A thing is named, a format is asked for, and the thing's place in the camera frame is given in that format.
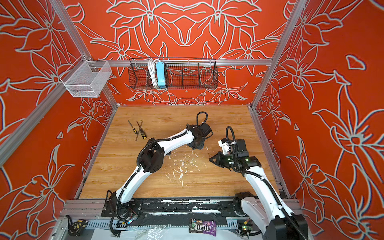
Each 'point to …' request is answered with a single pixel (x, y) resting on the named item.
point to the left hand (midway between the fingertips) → (198, 145)
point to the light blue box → (160, 75)
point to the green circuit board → (246, 228)
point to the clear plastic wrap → (153, 233)
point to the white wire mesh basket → (86, 79)
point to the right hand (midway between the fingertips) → (208, 159)
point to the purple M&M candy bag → (207, 227)
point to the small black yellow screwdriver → (134, 129)
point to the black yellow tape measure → (75, 228)
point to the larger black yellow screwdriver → (142, 132)
